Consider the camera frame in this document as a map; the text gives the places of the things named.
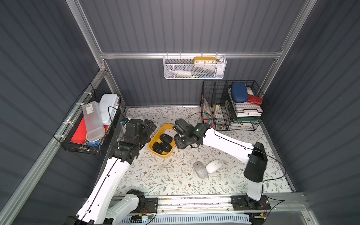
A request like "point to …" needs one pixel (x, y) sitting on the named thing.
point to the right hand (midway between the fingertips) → (181, 140)
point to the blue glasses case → (239, 92)
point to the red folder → (79, 135)
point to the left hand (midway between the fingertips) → (149, 126)
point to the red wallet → (255, 100)
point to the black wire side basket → (66, 132)
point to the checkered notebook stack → (247, 108)
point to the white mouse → (213, 166)
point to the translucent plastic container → (94, 127)
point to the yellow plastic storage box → (156, 138)
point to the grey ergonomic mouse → (200, 169)
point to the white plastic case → (108, 104)
